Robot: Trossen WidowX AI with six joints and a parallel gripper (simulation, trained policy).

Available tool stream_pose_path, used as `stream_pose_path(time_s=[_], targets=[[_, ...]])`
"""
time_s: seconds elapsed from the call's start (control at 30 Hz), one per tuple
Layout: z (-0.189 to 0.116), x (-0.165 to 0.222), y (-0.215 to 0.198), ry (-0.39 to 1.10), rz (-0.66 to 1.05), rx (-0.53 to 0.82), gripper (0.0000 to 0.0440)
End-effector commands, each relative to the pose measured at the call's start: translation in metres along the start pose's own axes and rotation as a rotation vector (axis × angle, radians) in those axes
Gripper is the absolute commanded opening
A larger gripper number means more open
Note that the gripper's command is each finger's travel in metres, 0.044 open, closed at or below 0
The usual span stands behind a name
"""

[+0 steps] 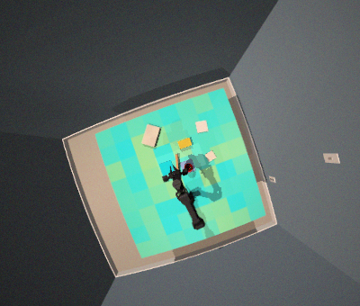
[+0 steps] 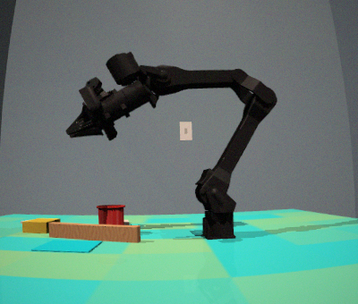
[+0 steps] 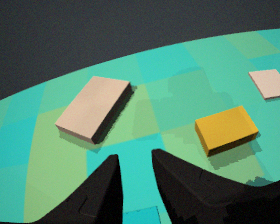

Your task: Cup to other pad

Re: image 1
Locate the beige rectangular block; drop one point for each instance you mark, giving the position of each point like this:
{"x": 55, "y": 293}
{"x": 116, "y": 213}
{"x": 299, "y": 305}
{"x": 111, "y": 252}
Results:
{"x": 151, "y": 135}

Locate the red cup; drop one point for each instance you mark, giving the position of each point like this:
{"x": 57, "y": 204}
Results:
{"x": 190, "y": 166}

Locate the yellow rectangular block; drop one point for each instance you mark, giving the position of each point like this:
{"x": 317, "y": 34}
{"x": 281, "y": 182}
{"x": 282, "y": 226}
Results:
{"x": 184, "y": 143}

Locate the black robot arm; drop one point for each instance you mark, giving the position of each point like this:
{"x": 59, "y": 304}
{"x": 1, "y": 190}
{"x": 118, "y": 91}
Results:
{"x": 187, "y": 199}

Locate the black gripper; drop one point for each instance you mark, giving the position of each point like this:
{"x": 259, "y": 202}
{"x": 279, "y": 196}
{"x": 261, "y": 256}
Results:
{"x": 184, "y": 173}

